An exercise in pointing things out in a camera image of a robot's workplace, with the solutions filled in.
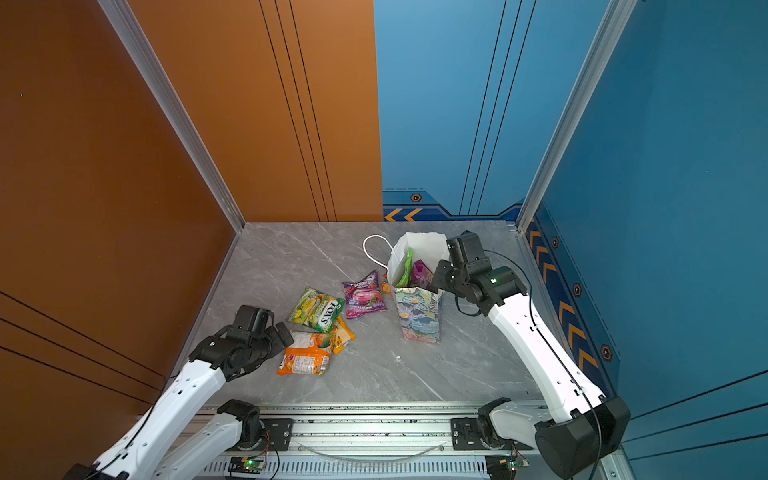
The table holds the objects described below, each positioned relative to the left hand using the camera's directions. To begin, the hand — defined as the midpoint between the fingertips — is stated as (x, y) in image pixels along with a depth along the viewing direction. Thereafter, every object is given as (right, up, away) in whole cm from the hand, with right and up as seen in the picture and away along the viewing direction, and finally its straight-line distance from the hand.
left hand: (282, 340), depth 82 cm
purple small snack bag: (+21, +10, +13) cm, 27 cm away
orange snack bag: (+7, -4, +1) cm, 8 cm away
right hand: (+42, +19, -6) cm, 46 cm away
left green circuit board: (-4, -26, -11) cm, 29 cm away
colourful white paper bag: (+38, +10, -6) cm, 39 cm away
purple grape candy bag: (+39, +17, +8) cm, 44 cm away
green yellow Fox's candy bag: (+7, +6, +10) cm, 14 cm away
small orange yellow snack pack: (+15, -1, +7) cm, 17 cm away
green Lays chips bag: (+34, +16, -1) cm, 38 cm away
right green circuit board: (+60, -25, -13) cm, 66 cm away
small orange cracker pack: (+29, +12, +17) cm, 36 cm away
